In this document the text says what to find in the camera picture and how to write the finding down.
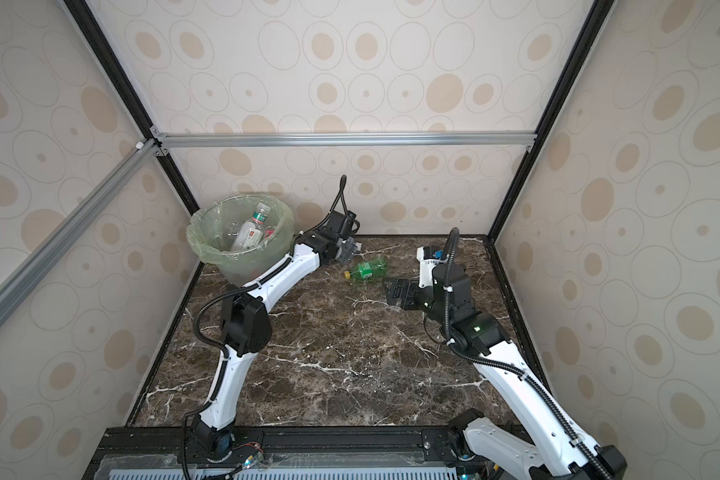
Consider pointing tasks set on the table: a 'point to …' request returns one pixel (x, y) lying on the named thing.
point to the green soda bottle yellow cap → (374, 270)
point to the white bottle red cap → (269, 233)
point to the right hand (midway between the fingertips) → (399, 280)
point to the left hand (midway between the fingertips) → (342, 234)
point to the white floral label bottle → (250, 231)
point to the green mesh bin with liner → (213, 226)
